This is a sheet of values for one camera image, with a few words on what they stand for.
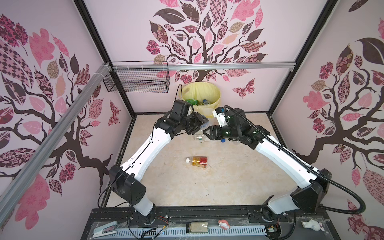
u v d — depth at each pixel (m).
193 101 1.03
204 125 0.70
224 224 0.67
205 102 1.06
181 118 0.56
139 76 0.95
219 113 0.64
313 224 0.69
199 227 0.68
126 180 0.41
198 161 0.88
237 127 0.53
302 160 0.87
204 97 1.07
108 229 0.69
